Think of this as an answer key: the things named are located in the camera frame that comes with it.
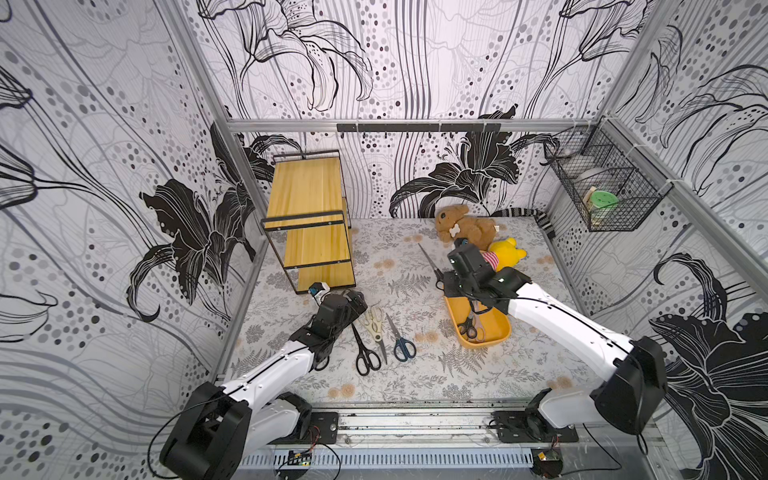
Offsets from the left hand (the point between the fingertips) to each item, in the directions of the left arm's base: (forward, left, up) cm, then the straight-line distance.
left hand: (358, 306), depth 88 cm
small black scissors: (+2, -23, +12) cm, 26 cm away
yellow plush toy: (+20, -48, +2) cm, 52 cm away
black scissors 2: (-13, -4, -6) cm, 15 cm away
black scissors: (-4, -33, -4) cm, 34 cm away
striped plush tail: (+46, -64, -3) cm, 78 cm away
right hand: (+5, -27, +10) cm, 29 cm away
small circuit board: (-37, +11, -10) cm, 40 cm away
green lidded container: (+19, -65, +27) cm, 73 cm away
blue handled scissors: (-10, -14, -6) cm, 18 cm away
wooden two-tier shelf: (+10, +12, +26) cm, 31 cm away
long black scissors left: (-16, +9, -7) cm, 20 cm away
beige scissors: (-1, -5, -6) cm, 8 cm away
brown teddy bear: (+34, -31, +2) cm, 46 cm away
